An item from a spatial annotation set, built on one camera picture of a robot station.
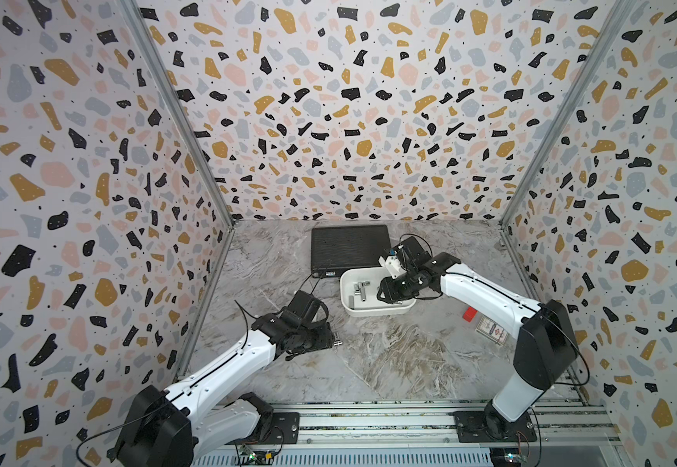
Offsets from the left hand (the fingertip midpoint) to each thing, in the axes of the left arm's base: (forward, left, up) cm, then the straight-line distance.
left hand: (332, 338), depth 81 cm
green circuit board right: (-27, -44, -8) cm, 53 cm away
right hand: (+11, -14, +5) cm, 18 cm away
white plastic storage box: (+15, -11, -9) cm, 21 cm away
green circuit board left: (-26, +20, -10) cm, 34 cm away
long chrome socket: (+16, -5, -8) cm, 19 cm away
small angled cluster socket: (+21, -8, -7) cm, 24 cm away
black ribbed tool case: (+35, -1, -3) cm, 36 cm away
